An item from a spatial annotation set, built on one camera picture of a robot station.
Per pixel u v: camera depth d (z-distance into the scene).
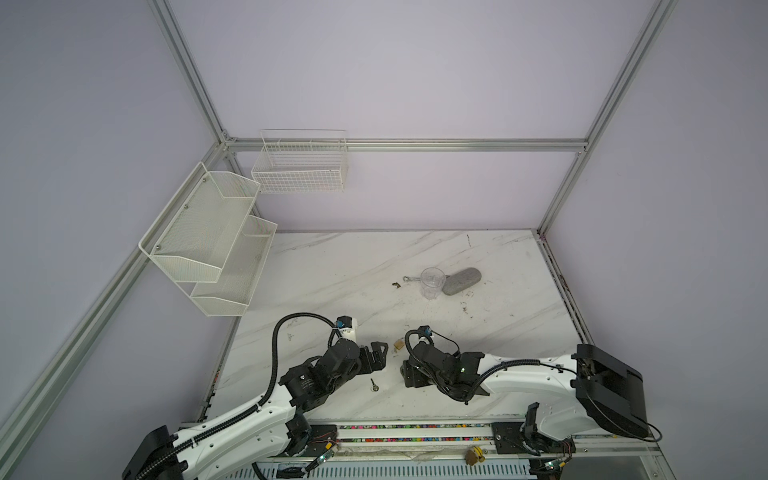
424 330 0.76
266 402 0.51
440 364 0.62
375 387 0.82
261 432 0.50
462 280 1.01
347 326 0.71
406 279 1.06
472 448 0.71
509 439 0.73
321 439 0.74
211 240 0.86
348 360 0.59
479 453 0.70
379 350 0.72
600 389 0.43
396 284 1.04
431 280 1.04
